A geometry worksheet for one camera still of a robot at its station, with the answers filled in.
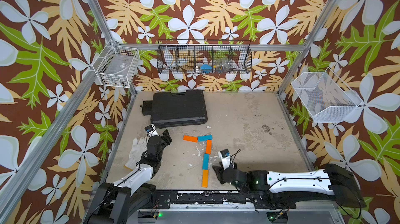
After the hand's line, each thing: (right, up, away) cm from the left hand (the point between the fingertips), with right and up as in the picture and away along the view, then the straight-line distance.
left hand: (163, 130), depth 88 cm
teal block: (+24, -6, +6) cm, 25 cm away
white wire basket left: (-27, +36, -2) cm, 45 cm away
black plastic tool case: (+2, +11, +16) cm, 20 cm away
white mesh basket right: (+87, +18, -8) cm, 89 cm away
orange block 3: (+24, -24, -8) cm, 35 cm away
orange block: (+15, -7, +7) cm, 18 cm away
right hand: (+27, -17, -11) cm, 34 cm away
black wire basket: (+24, +46, +11) cm, 53 cm away
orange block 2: (+26, -12, +6) cm, 29 cm away
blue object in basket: (+25, +37, +7) cm, 46 cm away
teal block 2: (+24, -18, +1) cm, 31 cm away
